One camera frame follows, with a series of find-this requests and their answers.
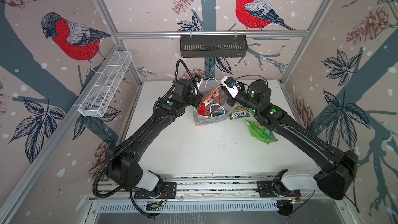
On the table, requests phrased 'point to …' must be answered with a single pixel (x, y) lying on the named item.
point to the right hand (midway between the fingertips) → (222, 82)
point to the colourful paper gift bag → (199, 120)
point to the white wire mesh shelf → (97, 100)
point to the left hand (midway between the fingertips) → (201, 89)
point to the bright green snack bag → (260, 132)
